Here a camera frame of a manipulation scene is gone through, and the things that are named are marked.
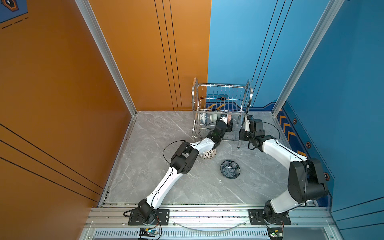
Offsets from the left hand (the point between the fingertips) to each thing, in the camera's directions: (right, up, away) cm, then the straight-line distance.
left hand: (229, 116), depth 102 cm
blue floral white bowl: (-18, -1, 0) cm, 18 cm away
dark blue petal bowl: (-2, -33, -13) cm, 36 cm away
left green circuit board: (-42, -57, -32) cm, 78 cm away
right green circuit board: (+15, -57, -32) cm, 67 cm away
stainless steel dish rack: (-11, +10, +9) cm, 17 cm away
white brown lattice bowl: (-15, -25, -8) cm, 30 cm away
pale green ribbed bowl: (-11, -1, 0) cm, 11 cm away
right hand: (+6, -10, -8) cm, 15 cm away
